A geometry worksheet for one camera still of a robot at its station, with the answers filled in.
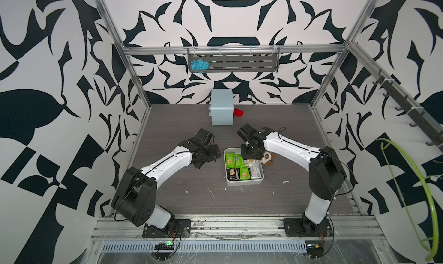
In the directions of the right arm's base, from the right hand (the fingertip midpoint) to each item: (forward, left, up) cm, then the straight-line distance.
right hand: (243, 153), depth 89 cm
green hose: (-26, -54, +22) cm, 64 cm away
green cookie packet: (-2, +7, -4) cm, 8 cm away
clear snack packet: (-8, -5, -4) cm, 11 cm away
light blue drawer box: (+26, +11, +5) cm, 29 cm away
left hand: (-1, +16, +1) cm, 16 cm away
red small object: (+33, +1, -6) cm, 34 cm away
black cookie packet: (-9, +6, -4) cm, 11 cm away
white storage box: (-13, +2, -5) cm, 14 cm away
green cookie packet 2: (-1, +2, -6) cm, 7 cm away
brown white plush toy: (-1, -13, -4) cm, 14 cm away
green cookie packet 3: (-8, 0, -5) cm, 10 cm away
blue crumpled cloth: (+38, +22, +27) cm, 51 cm away
